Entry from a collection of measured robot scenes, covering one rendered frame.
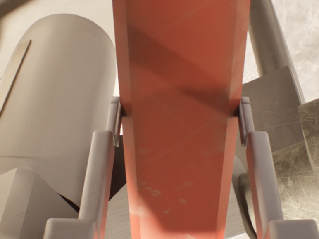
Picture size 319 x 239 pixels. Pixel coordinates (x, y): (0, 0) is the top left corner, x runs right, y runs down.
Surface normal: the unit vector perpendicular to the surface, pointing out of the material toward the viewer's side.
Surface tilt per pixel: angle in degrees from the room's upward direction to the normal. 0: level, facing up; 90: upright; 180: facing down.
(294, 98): 90
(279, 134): 90
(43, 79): 90
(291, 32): 0
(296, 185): 63
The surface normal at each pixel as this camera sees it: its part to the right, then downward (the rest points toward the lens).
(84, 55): 0.54, -0.63
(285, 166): -0.49, -0.56
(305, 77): -0.03, 0.65
